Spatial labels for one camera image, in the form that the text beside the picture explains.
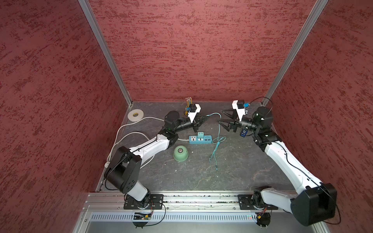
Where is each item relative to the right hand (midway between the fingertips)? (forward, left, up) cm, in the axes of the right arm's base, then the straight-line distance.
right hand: (219, 117), depth 70 cm
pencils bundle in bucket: (+28, +15, -16) cm, 35 cm away
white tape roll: (+29, +58, -30) cm, 72 cm away
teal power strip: (+4, +12, -28) cm, 31 cm away
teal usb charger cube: (+5, +8, -24) cm, 26 cm away
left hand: (+2, +5, -2) cm, 6 cm away
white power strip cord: (+6, +67, -33) cm, 75 cm away
